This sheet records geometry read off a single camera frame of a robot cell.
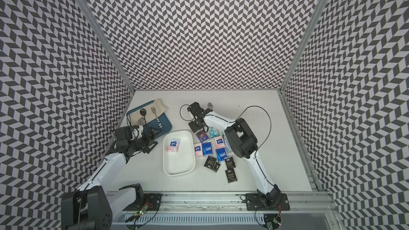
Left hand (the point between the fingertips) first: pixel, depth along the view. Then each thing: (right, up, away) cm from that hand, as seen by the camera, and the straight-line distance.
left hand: (160, 136), depth 84 cm
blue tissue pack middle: (+25, -7, +2) cm, 26 cm away
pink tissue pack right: (+32, -4, +5) cm, 33 cm away
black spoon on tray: (-18, +12, +20) cm, 29 cm away
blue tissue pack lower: (+33, -10, 0) cm, 34 cm away
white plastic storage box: (+12, -13, -2) cm, 18 cm away
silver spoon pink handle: (+26, +16, +24) cm, 39 cm away
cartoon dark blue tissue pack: (+22, -1, +7) cm, 23 cm away
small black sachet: (+30, -15, -2) cm, 34 cm away
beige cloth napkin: (-9, +15, +24) cm, 30 cm away
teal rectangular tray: (-7, +3, +15) cm, 16 cm away
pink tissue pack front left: (+20, -7, +2) cm, 22 cm away
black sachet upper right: (+37, -13, -2) cm, 40 cm away
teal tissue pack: (+29, +1, +9) cm, 30 cm away
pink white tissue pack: (+6, -6, +4) cm, 10 cm away
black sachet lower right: (+37, -18, -5) cm, 42 cm away
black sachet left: (+27, -13, -3) cm, 30 cm away
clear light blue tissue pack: (+36, -6, +2) cm, 37 cm away
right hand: (+19, +3, +16) cm, 25 cm away
